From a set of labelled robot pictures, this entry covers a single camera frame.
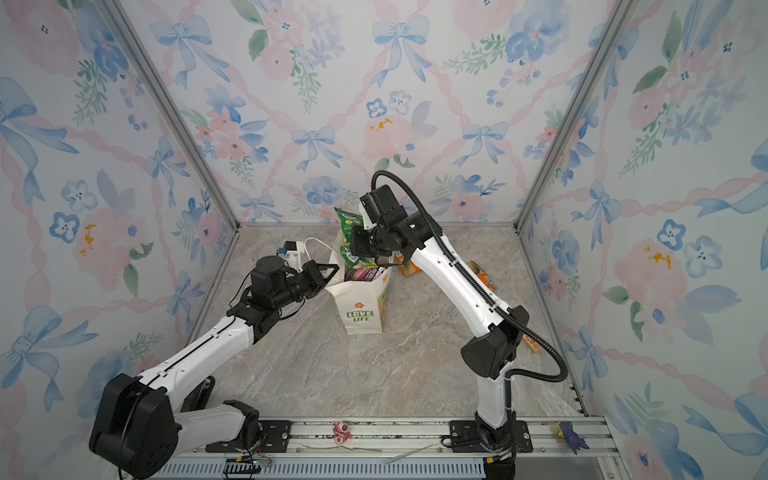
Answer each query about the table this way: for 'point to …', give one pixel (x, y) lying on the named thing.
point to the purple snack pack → (360, 274)
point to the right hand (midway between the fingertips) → (350, 243)
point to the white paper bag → (363, 301)
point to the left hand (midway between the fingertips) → (340, 264)
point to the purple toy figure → (575, 442)
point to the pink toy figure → (340, 432)
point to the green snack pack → (347, 221)
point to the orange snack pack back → (407, 266)
